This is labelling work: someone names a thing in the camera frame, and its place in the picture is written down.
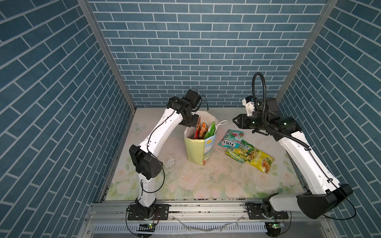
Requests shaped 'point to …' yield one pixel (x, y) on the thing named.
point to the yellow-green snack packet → (260, 159)
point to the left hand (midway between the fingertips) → (195, 123)
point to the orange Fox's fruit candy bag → (203, 131)
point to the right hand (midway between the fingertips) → (237, 119)
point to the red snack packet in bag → (196, 136)
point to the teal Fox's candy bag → (232, 139)
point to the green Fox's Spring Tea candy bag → (240, 153)
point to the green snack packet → (211, 130)
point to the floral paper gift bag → (199, 150)
